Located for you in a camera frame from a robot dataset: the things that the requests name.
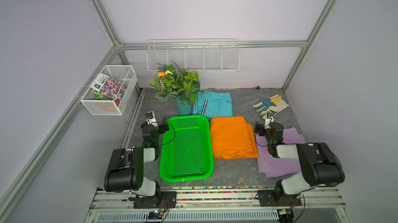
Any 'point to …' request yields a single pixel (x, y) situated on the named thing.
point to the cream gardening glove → (277, 107)
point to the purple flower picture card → (111, 87)
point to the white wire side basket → (95, 102)
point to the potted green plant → (182, 84)
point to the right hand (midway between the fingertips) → (264, 120)
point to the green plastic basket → (187, 149)
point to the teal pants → (213, 103)
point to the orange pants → (232, 138)
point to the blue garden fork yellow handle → (267, 103)
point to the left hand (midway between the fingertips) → (158, 119)
